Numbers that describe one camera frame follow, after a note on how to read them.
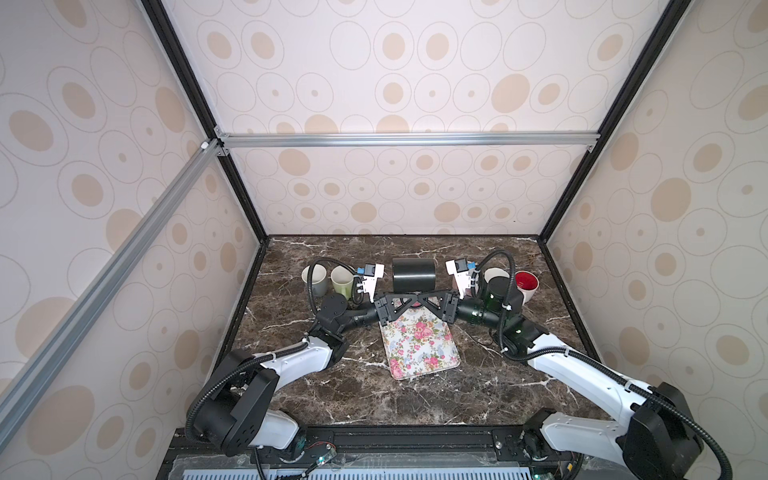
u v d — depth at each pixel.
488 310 0.62
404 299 0.70
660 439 0.40
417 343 0.92
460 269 0.66
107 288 0.54
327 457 0.71
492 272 0.95
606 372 0.47
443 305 0.66
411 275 0.66
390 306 0.68
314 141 1.97
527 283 1.00
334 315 0.60
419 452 0.73
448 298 0.66
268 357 0.48
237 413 0.42
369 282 0.69
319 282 0.95
